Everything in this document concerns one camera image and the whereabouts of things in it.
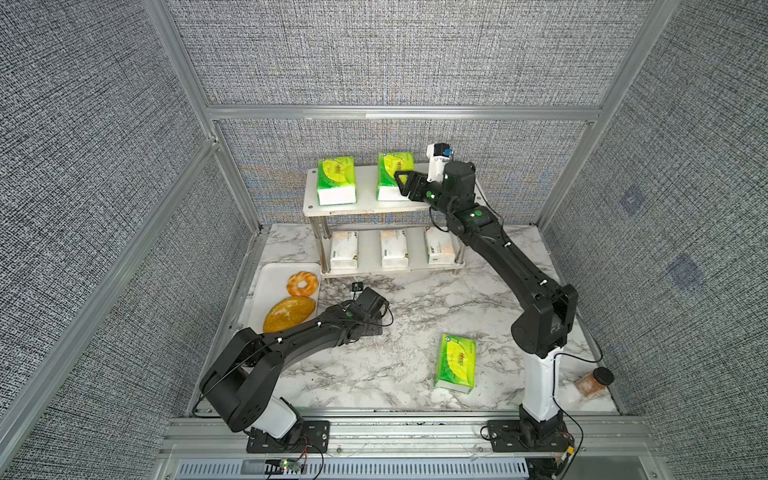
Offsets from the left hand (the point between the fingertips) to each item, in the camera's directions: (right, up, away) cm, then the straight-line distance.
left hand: (372, 320), depth 89 cm
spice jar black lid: (+56, -12, -14) cm, 59 cm away
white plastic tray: (-35, +9, +13) cm, 38 cm away
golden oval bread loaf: (-25, +2, +1) cm, 26 cm away
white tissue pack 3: (+21, +23, +9) cm, 32 cm away
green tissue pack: (+23, -10, -9) cm, 26 cm away
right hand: (+9, +43, -12) cm, 45 cm away
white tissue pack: (-10, +21, +9) cm, 24 cm away
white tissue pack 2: (+7, +21, +9) cm, 24 cm away
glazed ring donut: (-27, +10, +12) cm, 31 cm away
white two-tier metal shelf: (-2, +20, +16) cm, 26 cm away
